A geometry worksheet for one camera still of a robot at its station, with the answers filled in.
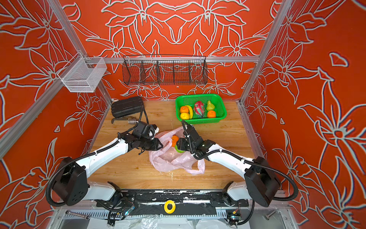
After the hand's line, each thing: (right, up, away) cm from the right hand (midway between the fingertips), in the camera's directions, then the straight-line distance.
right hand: (178, 141), depth 83 cm
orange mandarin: (+4, +20, +26) cm, 33 cm away
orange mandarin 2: (+24, +16, +22) cm, 37 cm away
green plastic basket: (+9, +28, +34) cm, 45 cm away
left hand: (-9, -2, 0) cm, 10 cm away
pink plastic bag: (-7, -12, +3) cm, 14 cm away
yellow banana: (+9, +19, +25) cm, 33 cm away
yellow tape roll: (-4, -32, -14) cm, 35 cm away
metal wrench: (-45, -34, -14) cm, 58 cm away
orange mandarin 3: (-3, 0, +7) cm, 7 cm away
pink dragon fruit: (+15, +21, +21) cm, 33 cm away
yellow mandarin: (+4, +15, +18) cm, 24 cm away
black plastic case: (-41, +22, +24) cm, 52 cm away
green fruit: (+24, +22, +25) cm, 41 cm away
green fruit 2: (0, -5, -3) cm, 6 cm away
